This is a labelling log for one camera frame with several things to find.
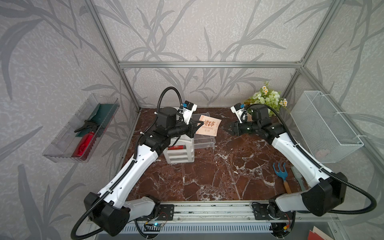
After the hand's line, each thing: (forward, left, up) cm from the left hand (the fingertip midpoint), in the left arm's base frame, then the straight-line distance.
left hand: (203, 124), depth 67 cm
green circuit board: (-35, +22, -34) cm, 53 cm away
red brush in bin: (-12, +47, +1) cm, 48 cm away
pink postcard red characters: (+2, -3, -5) cm, 6 cm away
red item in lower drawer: (+3, +15, -27) cm, 31 cm away
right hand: (+4, -11, -7) cm, 14 cm away
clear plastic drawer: (+12, 0, -33) cm, 35 cm away
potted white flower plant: (+19, -40, -2) cm, 44 cm away
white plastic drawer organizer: (-3, +12, -20) cm, 23 cm away
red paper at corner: (-40, -51, -32) cm, 72 cm away
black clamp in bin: (-1, +51, 0) cm, 51 cm away
